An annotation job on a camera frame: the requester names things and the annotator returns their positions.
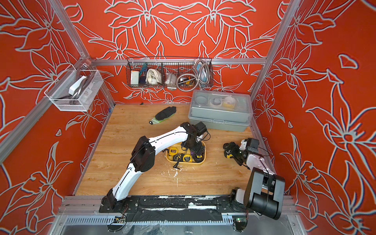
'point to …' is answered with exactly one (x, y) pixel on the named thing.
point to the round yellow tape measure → (173, 151)
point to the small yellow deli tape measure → (187, 158)
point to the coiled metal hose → (189, 82)
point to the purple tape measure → (192, 152)
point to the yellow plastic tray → (169, 158)
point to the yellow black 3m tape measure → (177, 157)
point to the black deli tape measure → (198, 157)
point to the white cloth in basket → (153, 77)
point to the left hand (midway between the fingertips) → (196, 149)
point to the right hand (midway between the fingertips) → (227, 149)
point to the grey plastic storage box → (220, 111)
